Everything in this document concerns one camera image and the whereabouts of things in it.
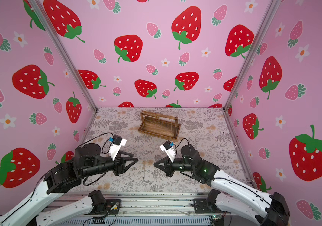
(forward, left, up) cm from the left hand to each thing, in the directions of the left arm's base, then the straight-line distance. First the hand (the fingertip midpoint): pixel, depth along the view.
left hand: (136, 158), depth 60 cm
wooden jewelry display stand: (+43, -8, -31) cm, 53 cm away
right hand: (+1, -8, -8) cm, 11 cm away
